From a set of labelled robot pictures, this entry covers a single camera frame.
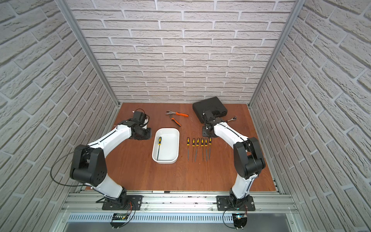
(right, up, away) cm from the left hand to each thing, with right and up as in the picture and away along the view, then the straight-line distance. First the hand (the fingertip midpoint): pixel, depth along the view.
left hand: (150, 133), depth 91 cm
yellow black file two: (+39, -8, +5) cm, 40 cm away
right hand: (+39, 0, +3) cm, 39 cm away
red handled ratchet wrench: (+60, +9, +19) cm, 63 cm away
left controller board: (-11, -41, -18) cm, 47 cm away
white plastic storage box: (+11, -13, -1) cm, 17 cm away
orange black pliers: (+9, +14, +22) cm, 28 cm away
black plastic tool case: (+43, +21, +23) cm, 53 cm away
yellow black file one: (+5, -8, +4) cm, 10 cm away
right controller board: (+51, -41, -21) cm, 69 cm away
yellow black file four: (+34, -8, +6) cm, 35 cm away
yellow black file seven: (+24, -8, +4) cm, 26 cm away
